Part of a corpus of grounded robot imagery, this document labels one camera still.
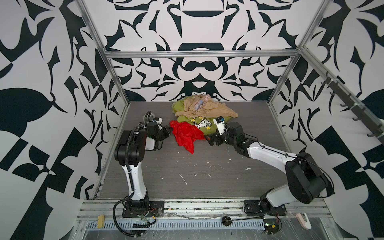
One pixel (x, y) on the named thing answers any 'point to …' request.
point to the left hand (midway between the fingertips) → (173, 125)
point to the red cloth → (186, 133)
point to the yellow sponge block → (101, 221)
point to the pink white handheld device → (304, 220)
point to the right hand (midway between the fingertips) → (211, 131)
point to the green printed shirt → (205, 124)
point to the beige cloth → (200, 106)
